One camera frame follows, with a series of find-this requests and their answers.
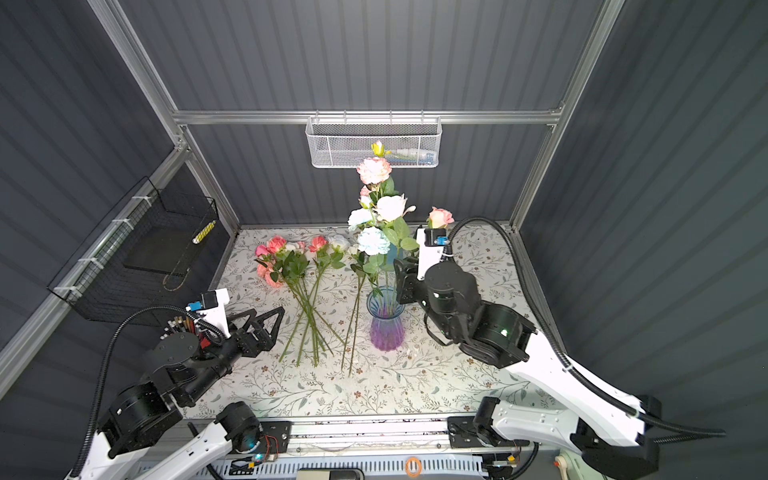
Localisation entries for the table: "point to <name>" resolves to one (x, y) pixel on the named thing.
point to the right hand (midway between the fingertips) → (401, 264)
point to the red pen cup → (181, 324)
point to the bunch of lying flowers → (300, 265)
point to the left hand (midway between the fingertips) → (271, 312)
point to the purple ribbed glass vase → (387, 327)
